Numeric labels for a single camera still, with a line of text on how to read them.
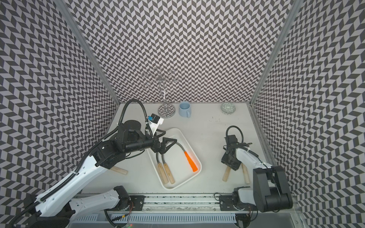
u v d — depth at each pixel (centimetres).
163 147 54
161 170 83
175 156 88
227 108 112
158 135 64
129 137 46
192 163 87
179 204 75
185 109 108
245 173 83
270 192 42
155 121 55
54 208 38
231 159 73
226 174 82
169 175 81
